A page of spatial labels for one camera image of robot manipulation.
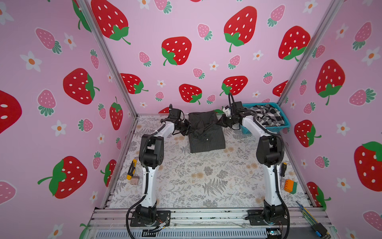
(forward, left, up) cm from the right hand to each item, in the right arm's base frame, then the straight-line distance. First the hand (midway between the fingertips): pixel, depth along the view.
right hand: (216, 122), depth 100 cm
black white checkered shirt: (+12, -37, -1) cm, 39 cm away
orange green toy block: (-34, -44, -11) cm, 57 cm away
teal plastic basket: (+5, -43, -7) cm, 44 cm away
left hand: (-4, +13, -2) cm, 13 cm away
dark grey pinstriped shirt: (-8, +6, -4) cm, 10 cm away
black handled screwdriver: (-24, -43, -12) cm, 51 cm away
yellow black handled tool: (-36, +49, -10) cm, 62 cm away
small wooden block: (-42, +45, -10) cm, 62 cm away
